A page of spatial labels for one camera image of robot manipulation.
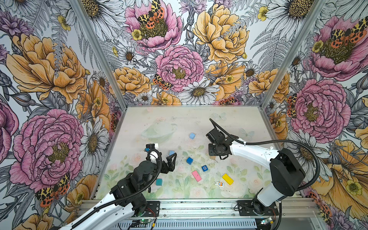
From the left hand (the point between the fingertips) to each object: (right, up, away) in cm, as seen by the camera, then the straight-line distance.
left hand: (168, 158), depth 74 cm
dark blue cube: (+11, -6, +18) cm, 21 cm away
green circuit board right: (+48, -30, -2) cm, 57 cm away
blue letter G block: (+20, -10, +14) cm, 26 cm away
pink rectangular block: (+15, -13, +11) cm, 23 cm away
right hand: (+26, -2, +14) cm, 29 cm away
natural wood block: (+25, -4, +18) cm, 31 cm away
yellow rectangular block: (+33, -15, +11) cm, 38 cm away
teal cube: (-6, -16, +8) cm, 19 cm away
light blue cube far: (+13, +8, +28) cm, 32 cm away
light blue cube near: (-1, -2, +21) cm, 21 cm away
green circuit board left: (-12, -30, -2) cm, 32 cm away
